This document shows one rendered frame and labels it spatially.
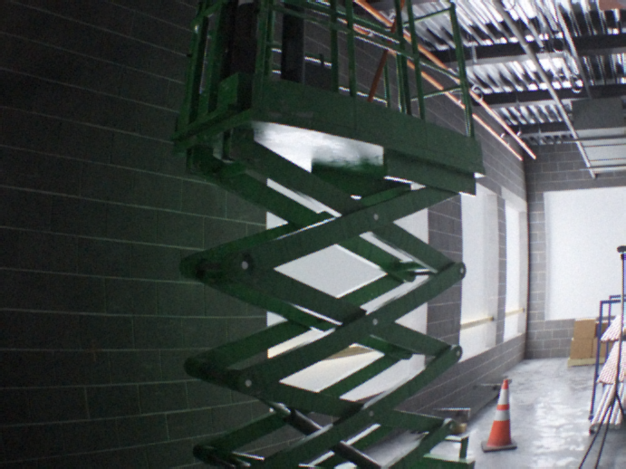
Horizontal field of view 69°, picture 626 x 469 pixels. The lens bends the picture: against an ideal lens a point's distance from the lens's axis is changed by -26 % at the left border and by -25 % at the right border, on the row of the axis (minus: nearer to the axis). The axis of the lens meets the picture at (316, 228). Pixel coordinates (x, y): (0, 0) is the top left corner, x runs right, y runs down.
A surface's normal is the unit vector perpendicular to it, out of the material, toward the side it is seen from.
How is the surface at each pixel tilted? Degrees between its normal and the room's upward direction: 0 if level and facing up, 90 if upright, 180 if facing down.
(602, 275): 90
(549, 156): 90
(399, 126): 90
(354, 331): 90
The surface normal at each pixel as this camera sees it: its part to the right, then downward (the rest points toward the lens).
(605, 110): -0.57, -0.09
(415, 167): 0.64, -0.08
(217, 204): 0.83, -0.06
